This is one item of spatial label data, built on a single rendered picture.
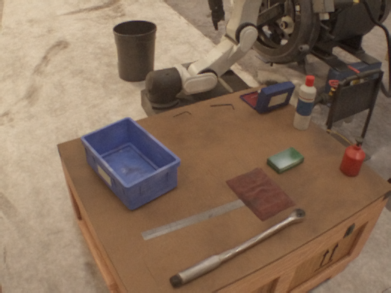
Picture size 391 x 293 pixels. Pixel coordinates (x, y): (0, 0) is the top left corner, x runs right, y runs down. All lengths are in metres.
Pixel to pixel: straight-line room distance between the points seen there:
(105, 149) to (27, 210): 0.71
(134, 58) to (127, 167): 1.46
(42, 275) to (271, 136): 1.10
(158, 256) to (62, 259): 0.71
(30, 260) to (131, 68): 1.56
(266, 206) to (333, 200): 0.24
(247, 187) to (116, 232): 0.44
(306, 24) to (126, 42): 1.17
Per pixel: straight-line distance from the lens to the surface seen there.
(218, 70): 2.28
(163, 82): 2.15
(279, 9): 2.44
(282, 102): 1.71
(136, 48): 2.69
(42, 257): 1.77
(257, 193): 1.27
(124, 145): 1.44
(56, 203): 1.97
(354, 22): 2.80
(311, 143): 1.55
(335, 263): 1.63
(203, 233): 1.16
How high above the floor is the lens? 1.37
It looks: 37 degrees down
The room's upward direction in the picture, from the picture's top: 4 degrees clockwise
